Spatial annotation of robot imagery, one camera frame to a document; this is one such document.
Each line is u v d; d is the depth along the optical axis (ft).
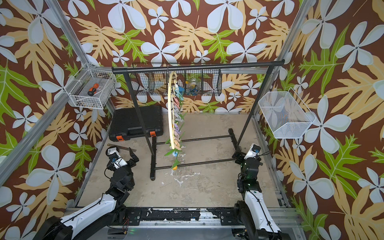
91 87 2.74
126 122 3.56
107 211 1.87
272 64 1.76
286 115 2.74
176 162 2.85
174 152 2.62
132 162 2.43
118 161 2.18
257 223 1.47
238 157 2.44
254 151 2.26
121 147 3.31
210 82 3.25
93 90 2.63
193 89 3.14
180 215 2.47
